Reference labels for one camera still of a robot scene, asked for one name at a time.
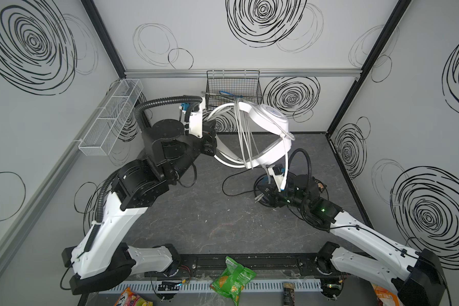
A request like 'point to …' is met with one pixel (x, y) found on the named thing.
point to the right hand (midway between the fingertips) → (257, 186)
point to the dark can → (289, 294)
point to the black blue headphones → (265, 178)
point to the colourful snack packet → (127, 298)
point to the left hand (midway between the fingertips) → (213, 122)
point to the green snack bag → (233, 280)
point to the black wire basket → (225, 87)
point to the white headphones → (269, 138)
